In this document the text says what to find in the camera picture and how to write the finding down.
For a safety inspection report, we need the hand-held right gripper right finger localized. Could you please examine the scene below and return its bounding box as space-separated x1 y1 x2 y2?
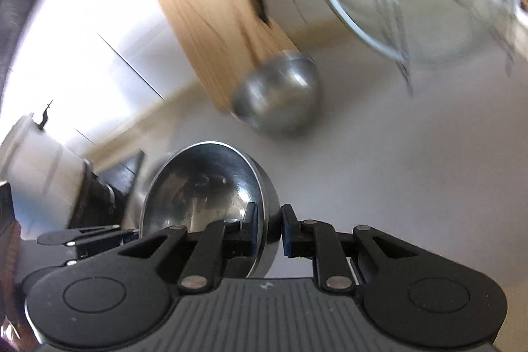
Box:
280 204 403 291

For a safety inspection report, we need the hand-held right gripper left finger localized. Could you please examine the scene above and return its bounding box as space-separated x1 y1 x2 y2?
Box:
119 203 261 293

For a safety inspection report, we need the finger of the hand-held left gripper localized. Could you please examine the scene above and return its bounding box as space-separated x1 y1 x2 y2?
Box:
65 230 141 267
36 224 121 246

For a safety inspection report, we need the stainless steel bowl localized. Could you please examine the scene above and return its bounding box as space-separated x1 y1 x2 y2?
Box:
231 51 322 137
139 143 281 278

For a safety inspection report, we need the black gas stove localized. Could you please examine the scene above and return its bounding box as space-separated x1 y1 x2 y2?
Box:
68 150 145 231

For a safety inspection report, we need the large steel pot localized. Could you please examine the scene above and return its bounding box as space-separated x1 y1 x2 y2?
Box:
0 113 88 241

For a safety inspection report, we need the wooden knife block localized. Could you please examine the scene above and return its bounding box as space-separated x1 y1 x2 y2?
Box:
158 0 312 111

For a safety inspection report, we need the black range hood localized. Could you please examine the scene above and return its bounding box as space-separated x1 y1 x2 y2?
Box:
0 0 54 89

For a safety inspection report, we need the wire lid rack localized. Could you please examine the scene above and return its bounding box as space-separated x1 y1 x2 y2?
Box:
363 0 516 98

